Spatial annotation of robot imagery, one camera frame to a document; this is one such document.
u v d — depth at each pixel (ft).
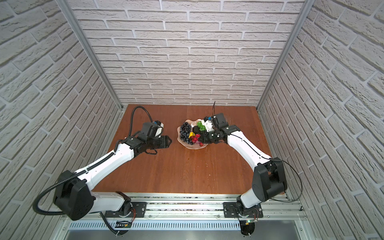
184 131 3.18
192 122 3.40
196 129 3.27
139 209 2.42
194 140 3.11
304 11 2.32
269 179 1.42
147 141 2.03
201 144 3.10
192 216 2.42
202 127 3.17
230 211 2.41
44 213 1.35
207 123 2.54
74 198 1.31
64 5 2.25
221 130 2.03
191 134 3.20
